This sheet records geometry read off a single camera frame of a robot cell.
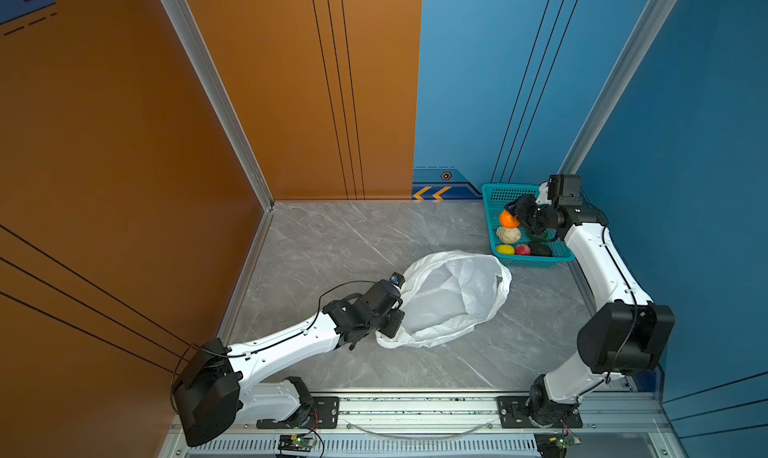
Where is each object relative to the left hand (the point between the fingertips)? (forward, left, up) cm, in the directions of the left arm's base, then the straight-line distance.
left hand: (398, 311), depth 81 cm
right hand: (+25, -31, +15) cm, 43 cm away
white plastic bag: (+10, -15, -9) cm, 20 cm away
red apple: (+24, -42, -4) cm, 48 cm away
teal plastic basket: (+50, -38, -4) cm, 63 cm away
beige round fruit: (+30, -38, -3) cm, 49 cm away
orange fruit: (+19, -30, +16) cm, 39 cm away
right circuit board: (-28, -37, -10) cm, 48 cm away
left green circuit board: (-29, +24, -11) cm, 39 cm away
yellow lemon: (+24, -35, -3) cm, 43 cm away
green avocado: (+24, -47, -3) cm, 53 cm away
